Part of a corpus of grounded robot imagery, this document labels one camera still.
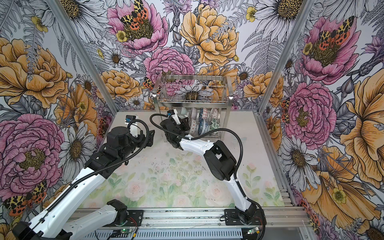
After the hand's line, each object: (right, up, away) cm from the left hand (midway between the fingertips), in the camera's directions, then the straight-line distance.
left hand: (144, 135), depth 74 cm
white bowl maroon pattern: (+38, +13, +31) cm, 51 cm away
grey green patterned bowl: (+23, +13, +31) cm, 41 cm away
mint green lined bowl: (+16, +13, +33) cm, 39 cm away
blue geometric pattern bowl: (+31, +12, +31) cm, 46 cm away
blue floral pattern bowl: (+30, +4, +23) cm, 38 cm away
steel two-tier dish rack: (+32, +24, +45) cm, 60 cm away
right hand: (+20, +7, +19) cm, 29 cm away
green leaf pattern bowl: (+37, +5, +23) cm, 44 cm away
